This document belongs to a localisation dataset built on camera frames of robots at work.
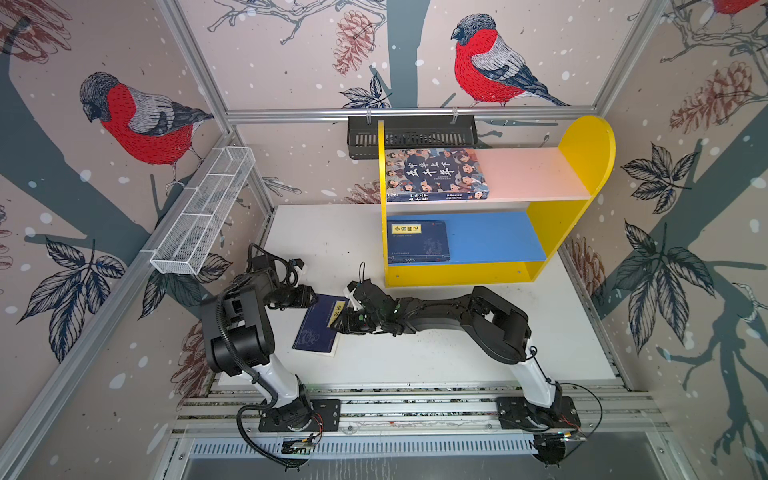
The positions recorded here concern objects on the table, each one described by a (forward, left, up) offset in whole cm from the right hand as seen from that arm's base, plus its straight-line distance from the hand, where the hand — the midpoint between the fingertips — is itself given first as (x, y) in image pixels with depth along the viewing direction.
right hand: (331, 332), depth 84 cm
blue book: (+24, -23, +13) cm, 35 cm away
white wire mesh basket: (+12, +32, +28) cm, 44 cm away
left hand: (+11, +11, -2) cm, 15 cm away
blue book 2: (+1, +6, -3) cm, 7 cm away
